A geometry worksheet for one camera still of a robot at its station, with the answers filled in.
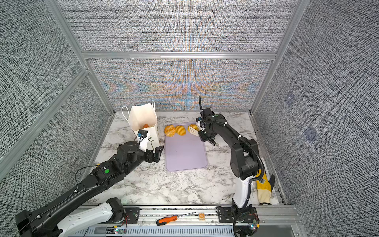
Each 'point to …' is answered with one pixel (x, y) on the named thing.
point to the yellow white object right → (264, 187)
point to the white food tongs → (195, 132)
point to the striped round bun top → (194, 126)
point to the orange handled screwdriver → (164, 220)
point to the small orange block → (201, 216)
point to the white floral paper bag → (143, 117)
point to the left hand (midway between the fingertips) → (158, 143)
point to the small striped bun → (180, 130)
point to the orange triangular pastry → (145, 126)
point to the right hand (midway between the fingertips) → (204, 133)
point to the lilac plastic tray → (185, 152)
